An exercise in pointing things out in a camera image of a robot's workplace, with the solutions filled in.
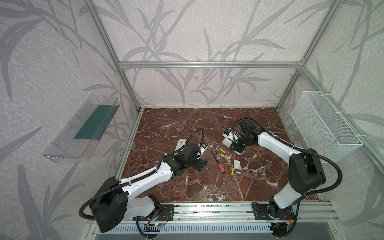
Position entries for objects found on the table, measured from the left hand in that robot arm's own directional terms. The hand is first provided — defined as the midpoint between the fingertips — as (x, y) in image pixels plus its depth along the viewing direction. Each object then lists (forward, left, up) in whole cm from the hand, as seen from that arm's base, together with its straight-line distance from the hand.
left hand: (201, 150), depth 83 cm
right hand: (+8, -19, -4) cm, 21 cm away
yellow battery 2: (-8, -18, -11) cm, 23 cm away
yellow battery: (+6, -13, -12) cm, 19 cm away
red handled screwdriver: (-5, -11, -11) cm, 16 cm away
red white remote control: (+4, -15, +1) cm, 16 cm away
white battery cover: (-3, -22, -12) cm, 25 cm away
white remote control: (+12, +15, -14) cm, 24 cm away
